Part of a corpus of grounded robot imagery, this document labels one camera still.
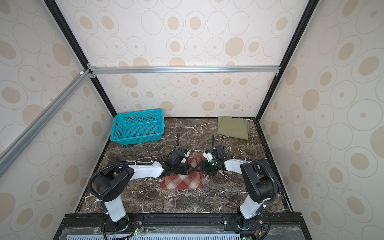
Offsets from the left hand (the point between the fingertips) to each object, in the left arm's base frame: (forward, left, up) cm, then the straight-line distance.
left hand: (197, 168), depth 88 cm
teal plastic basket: (+35, +45, -4) cm, 57 cm away
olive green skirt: (+35, -30, -4) cm, 47 cm away
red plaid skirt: (-7, +2, -1) cm, 7 cm away
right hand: (0, -1, -3) cm, 3 cm away
